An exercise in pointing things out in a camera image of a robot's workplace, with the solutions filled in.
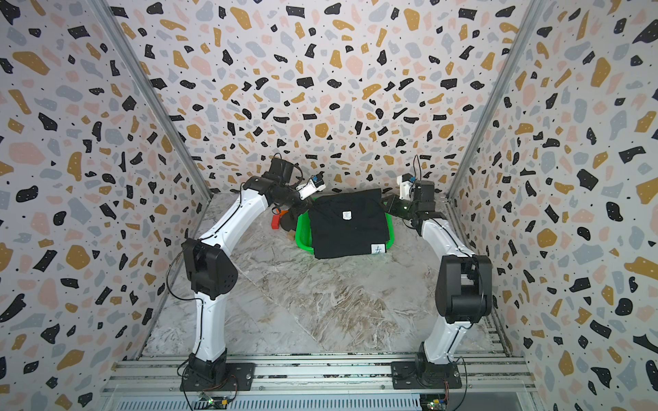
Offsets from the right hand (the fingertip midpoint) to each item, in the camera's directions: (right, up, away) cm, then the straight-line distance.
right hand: (381, 200), depth 90 cm
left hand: (-23, 0, 0) cm, 23 cm away
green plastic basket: (-29, -11, +13) cm, 34 cm away
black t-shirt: (-11, -8, +2) cm, 14 cm away
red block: (-42, -8, +18) cm, 46 cm away
